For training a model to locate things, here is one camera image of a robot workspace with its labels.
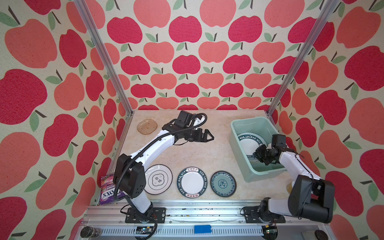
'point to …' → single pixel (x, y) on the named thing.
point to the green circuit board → (144, 230)
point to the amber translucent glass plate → (147, 126)
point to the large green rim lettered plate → (192, 182)
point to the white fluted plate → (253, 160)
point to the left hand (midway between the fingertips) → (209, 141)
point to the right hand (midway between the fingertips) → (255, 156)
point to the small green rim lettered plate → (249, 143)
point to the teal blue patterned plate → (223, 183)
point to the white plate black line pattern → (158, 179)
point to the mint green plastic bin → (266, 127)
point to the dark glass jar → (88, 231)
